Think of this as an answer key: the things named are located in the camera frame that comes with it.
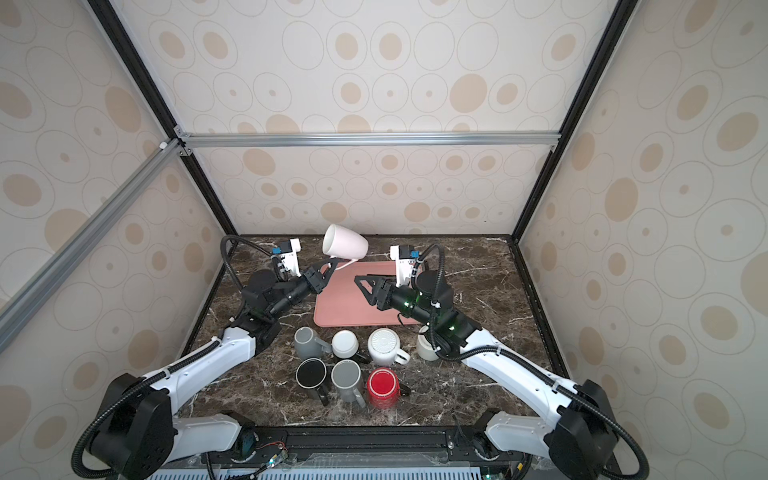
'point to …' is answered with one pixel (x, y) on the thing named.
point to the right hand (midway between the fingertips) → (361, 281)
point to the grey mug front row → (345, 376)
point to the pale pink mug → (340, 242)
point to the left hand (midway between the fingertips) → (342, 259)
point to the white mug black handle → (344, 344)
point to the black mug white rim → (311, 373)
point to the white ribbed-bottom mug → (384, 348)
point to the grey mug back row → (308, 345)
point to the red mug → (383, 387)
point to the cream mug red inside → (425, 349)
